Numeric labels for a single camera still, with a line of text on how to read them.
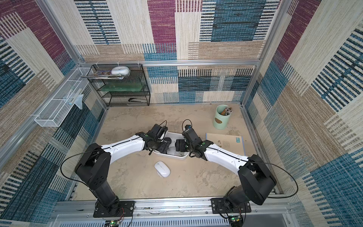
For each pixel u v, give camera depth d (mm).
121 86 971
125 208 726
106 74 919
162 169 848
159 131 733
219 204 744
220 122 982
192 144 650
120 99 1191
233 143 972
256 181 425
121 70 896
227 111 936
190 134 663
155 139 756
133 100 1119
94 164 475
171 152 893
